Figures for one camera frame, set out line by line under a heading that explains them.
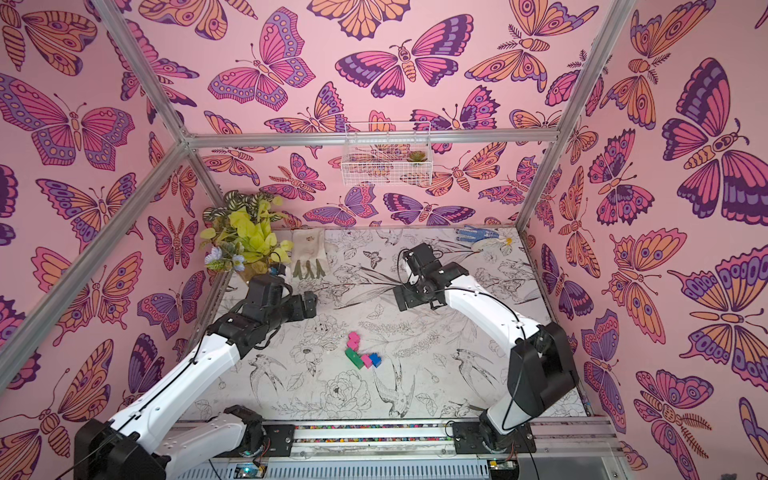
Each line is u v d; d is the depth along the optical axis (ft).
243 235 2.88
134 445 1.28
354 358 2.81
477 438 2.40
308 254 3.69
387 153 3.12
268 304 2.01
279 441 2.40
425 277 2.10
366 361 2.77
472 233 3.84
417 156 3.02
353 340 2.92
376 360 2.79
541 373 1.40
